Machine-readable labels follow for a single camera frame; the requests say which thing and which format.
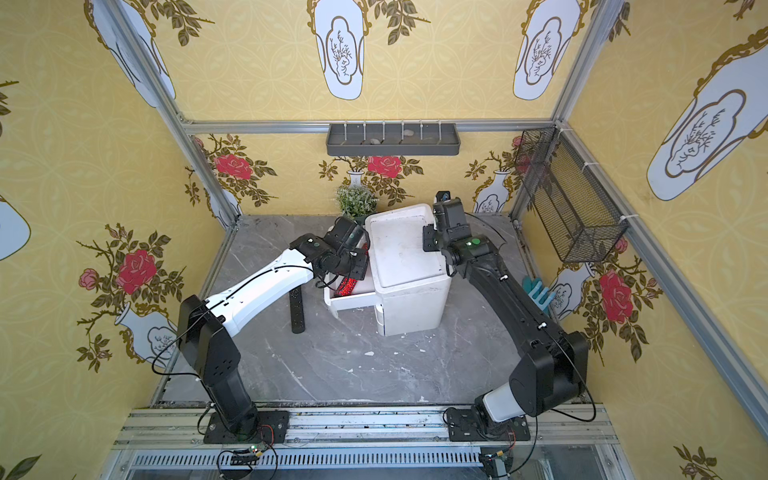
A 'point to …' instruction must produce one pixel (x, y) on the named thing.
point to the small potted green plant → (356, 202)
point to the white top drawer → (363, 292)
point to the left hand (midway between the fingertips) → (359, 268)
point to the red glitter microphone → (347, 286)
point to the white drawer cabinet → (414, 285)
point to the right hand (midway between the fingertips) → (424, 232)
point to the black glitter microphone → (297, 313)
